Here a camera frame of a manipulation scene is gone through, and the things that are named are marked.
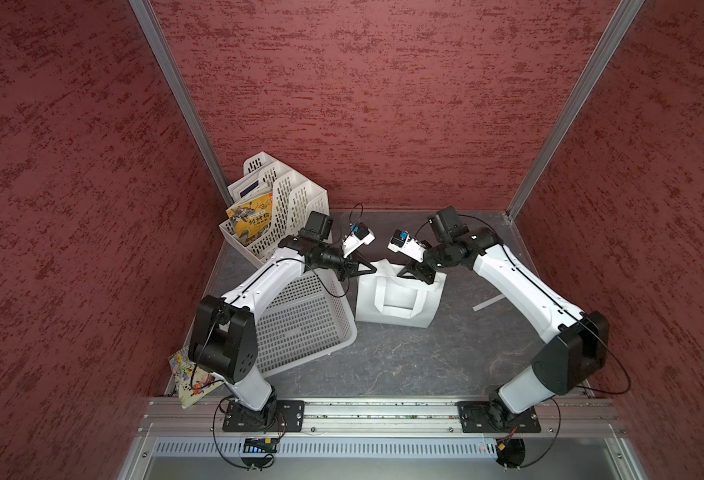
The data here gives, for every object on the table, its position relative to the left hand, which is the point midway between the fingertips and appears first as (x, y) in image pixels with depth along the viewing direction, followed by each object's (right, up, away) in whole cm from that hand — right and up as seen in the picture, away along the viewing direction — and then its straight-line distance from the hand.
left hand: (370, 273), depth 78 cm
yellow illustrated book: (-39, +16, +18) cm, 46 cm away
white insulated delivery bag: (+5, -6, -2) cm, 8 cm away
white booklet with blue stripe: (-40, +25, +16) cm, 49 cm away
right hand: (+10, 0, +1) cm, 10 cm away
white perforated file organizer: (-23, +20, +16) cm, 35 cm away
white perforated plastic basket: (-18, -16, +14) cm, 28 cm away
